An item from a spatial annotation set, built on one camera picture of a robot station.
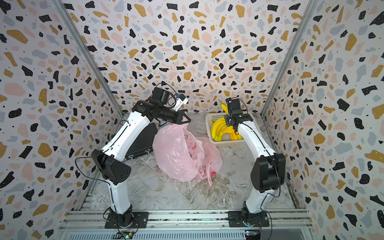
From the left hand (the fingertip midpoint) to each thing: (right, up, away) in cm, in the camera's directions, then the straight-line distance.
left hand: (192, 120), depth 75 cm
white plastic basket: (+23, -12, +31) cm, 40 cm away
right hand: (+25, +3, +14) cm, 28 cm away
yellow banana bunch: (+18, +7, +8) cm, 21 cm away
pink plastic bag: (-5, -19, +3) cm, 20 cm away
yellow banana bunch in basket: (+17, -3, +28) cm, 33 cm away
